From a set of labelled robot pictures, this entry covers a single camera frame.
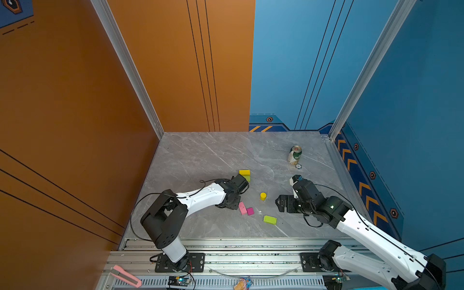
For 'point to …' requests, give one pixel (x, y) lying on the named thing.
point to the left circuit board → (180, 281)
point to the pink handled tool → (119, 273)
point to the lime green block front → (270, 219)
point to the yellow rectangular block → (244, 172)
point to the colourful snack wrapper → (242, 284)
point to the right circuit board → (340, 278)
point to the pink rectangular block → (242, 208)
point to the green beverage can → (294, 154)
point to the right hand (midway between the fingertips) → (282, 202)
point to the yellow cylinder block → (263, 196)
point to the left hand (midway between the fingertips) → (231, 201)
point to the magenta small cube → (249, 211)
